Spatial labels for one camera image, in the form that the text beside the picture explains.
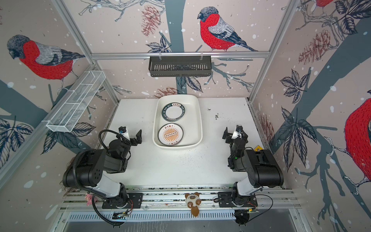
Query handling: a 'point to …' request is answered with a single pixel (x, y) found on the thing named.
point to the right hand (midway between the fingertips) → (235, 127)
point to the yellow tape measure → (258, 147)
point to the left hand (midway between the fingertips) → (135, 127)
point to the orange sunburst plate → (170, 134)
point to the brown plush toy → (193, 201)
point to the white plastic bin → (178, 123)
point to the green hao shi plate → (173, 111)
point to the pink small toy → (88, 197)
